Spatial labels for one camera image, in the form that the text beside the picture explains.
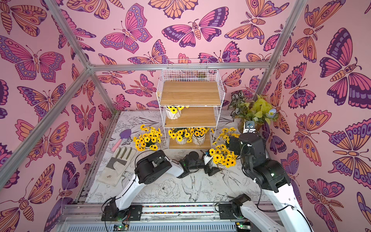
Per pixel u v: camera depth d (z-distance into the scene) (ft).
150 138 2.84
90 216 2.44
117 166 2.94
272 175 1.29
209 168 2.67
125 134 3.46
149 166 1.94
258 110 2.86
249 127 1.67
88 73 3.02
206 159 2.63
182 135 2.94
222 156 2.47
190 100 2.25
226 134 2.97
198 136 3.09
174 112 2.59
